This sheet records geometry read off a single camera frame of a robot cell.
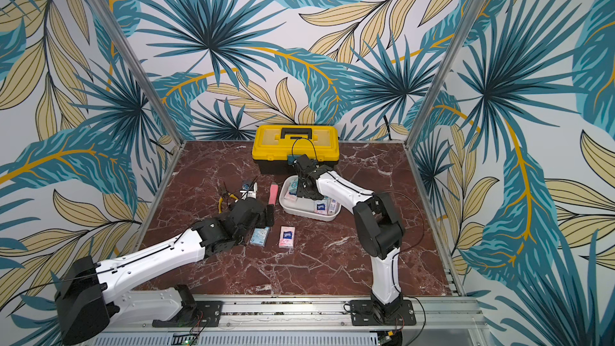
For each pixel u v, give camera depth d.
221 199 0.98
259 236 0.86
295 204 0.98
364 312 0.73
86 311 0.38
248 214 0.59
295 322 0.73
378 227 0.51
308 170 0.74
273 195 1.00
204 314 0.72
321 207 0.95
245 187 0.67
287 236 0.88
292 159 0.76
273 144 0.95
